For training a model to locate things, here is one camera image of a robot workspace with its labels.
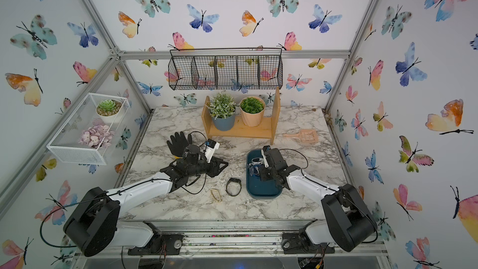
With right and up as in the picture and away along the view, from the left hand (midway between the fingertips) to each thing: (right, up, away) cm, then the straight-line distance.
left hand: (227, 161), depth 83 cm
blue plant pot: (-2, +16, +12) cm, 20 cm away
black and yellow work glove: (-30, +6, +23) cm, 38 cm away
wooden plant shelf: (+19, +14, +18) cm, 30 cm away
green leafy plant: (-3, +26, +7) cm, 27 cm away
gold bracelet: (-5, -16, +3) cm, 17 cm away
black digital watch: (+4, -9, +3) cm, 11 cm away
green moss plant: (+12, +26, +13) cm, 31 cm away
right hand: (+17, -4, +6) cm, 19 cm away
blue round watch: (+12, -4, +7) cm, 14 cm away
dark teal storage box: (+13, -13, +4) cm, 19 cm away
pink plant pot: (+12, +19, +15) cm, 27 cm away
